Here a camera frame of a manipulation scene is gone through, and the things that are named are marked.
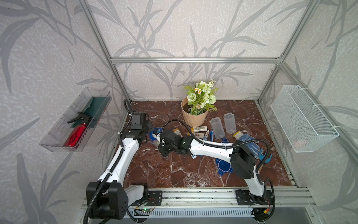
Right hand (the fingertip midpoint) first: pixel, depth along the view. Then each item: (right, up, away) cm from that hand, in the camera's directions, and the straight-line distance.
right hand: (158, 146), depth 80 cm
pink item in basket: (+75, +3, -9) cm, 76 cm away
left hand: (-6, +13, +3) cm, 14 cm away
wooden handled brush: (+65, -9, +8) cm, 66 cm away
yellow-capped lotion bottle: (+24, +4, +16) cm, 29 cm away
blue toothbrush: (+34, +3, +17) cm, 38 cm away
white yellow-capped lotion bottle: (+26, +8, +19) cm, 33 cm away
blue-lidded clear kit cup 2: (+50, +12, +25) cm, 57 cm away
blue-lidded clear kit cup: (+40, +8, +19) cm, 45 cm away
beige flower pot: (+21, +15, +13) cm, 28 cm away
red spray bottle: (-30, +11, -21) cm, 38 cm away
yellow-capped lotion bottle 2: (+10, +6, +18) cm, 21 cm away
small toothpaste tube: (+30, +3, +18) cm, 36 cm away
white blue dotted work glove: (+59, 0, +18) cm, 62 cm away
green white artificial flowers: (+26, +28, +4) cm, 38 cm away
